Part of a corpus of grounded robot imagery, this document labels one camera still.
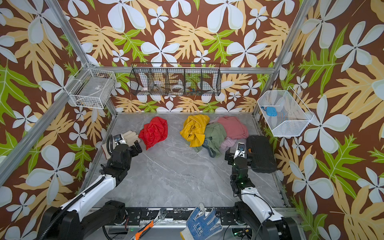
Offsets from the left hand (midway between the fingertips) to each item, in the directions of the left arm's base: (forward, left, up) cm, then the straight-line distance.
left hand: (128, 142), depth 84 cm
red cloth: (+13, -11, -8) cm, 19 cm away
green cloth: (+10, -52, -6) cm, 53 cm away
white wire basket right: (+12, -89, +12) cm, 91 cm away
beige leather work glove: (+15, +8, -16) cm, 24 cm away
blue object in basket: (+15, -82, +11) cm, 84 cm away
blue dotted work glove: (-39, -41, -14) cm, 58 cm away
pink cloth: (+18, -68, -11) cm, 71 cm away
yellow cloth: (+14, -38, -6) cm, 41 cm away
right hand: (-3, -63, -2) cm, 63 cm away
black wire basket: (+40, -13, +15) cm, 45 cm away
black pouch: (-2, -81, -10) cm, 82 cm away
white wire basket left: (+26, +23, +18) cm, 39 cm away
